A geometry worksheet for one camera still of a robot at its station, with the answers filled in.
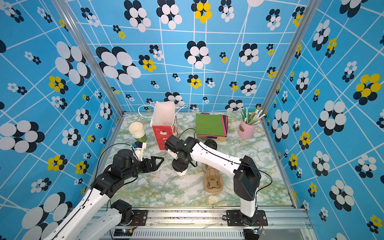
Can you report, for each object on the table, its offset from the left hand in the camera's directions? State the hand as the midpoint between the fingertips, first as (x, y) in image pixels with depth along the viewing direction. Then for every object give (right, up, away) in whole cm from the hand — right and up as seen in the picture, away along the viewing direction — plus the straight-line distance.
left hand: (159, 159), depth 74 cm
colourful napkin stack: (+30, +17, +35) cm, 49 cm away
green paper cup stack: (-18, +14, +17) cm, 28 cm away
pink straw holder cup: (+52, +13, +25) cm, 59 cm away
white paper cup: (+10, -11, +11) cm, 18 cm away
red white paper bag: (-5, +19, +33) cm, 38 cm away
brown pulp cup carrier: (+28, -14, +8) cm, 33 cm away
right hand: (+11, -3, +6) cm, 13 cm away
